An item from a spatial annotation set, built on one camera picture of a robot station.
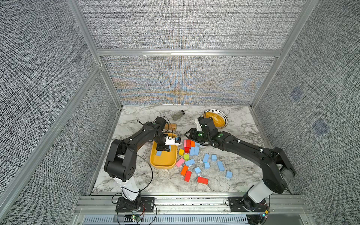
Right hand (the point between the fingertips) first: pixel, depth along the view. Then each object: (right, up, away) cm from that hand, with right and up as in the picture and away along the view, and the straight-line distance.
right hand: (185, 131), depth 83 cm
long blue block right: (+22, -22, +3) cm, 31 cm away
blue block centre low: (+3, -20, +5) cm, 21 cm away
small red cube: (+2, -13, +10) cm, 17 cm away
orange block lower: (0, -24, +3) cm, 24 cm away
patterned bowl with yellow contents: (+27, +8, +21) cm, 35 cm away
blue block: (-17, -15, +10) cm, 24 cm away
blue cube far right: (+26, -26, 0) cm, 36 cm away
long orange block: (+6, -10, +12) cm, 17 cm away
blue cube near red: (+7, -23, +1) cm, 24 cm away
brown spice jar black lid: (-8, +2, +21) cm, 23 cm away
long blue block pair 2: (+8, -13, +12) cm, 19 cm away
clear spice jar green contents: (-5, +10, +27) cm, 29 cm away
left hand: (-10, -9, +8) cm, 15 cm away
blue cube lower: (+14, -21, +3) cm, 25 cm away
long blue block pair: (+5, -14, +10) cm, 18 cm away
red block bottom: (+10, -29, 0) cm, 31 cm away
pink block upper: (0, -10, +12) cm, 15 cm away
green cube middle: (+1, -17, +5) cm, 17 cm away
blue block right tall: (+14, -18, +7) cm, 23 cm away
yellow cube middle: (-2, -14, +8) cm, 16 cm away
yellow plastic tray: (-11, -19, +6) cm, 23 cm away
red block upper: (+3, -9, +13) cm, 16 cm away
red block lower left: (+2, -27, +1) cm, 27 cm away
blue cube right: (+18, -17, +5) cm, 26 cm away
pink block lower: (-3, -20, +5) cm, 21 cm away
